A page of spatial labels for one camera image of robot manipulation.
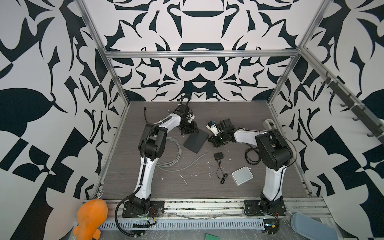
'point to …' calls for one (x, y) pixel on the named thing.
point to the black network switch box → (196, 140)
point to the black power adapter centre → (218, 156)
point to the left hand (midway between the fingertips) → (198, 130)
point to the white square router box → (242, 175)
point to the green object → (210, 237)
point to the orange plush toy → (91, 215)
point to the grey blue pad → (312, 229)
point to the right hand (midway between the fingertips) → (210, 138)
